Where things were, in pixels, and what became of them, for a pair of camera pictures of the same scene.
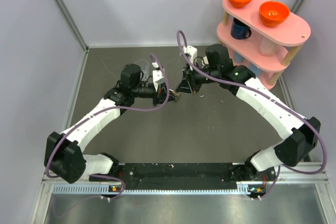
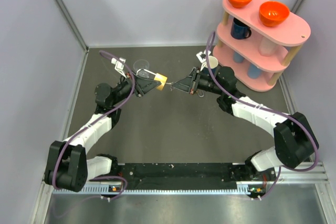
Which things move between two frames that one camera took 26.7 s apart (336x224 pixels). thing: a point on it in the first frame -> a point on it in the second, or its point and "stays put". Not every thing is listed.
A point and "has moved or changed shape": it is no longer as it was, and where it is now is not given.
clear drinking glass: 145,66 stays put
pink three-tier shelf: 249,41 stays put
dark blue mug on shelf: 240,30 stays put
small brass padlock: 177,94 has moved or changed shape
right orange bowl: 273,13 stays put
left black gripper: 161,94 -> 142,86
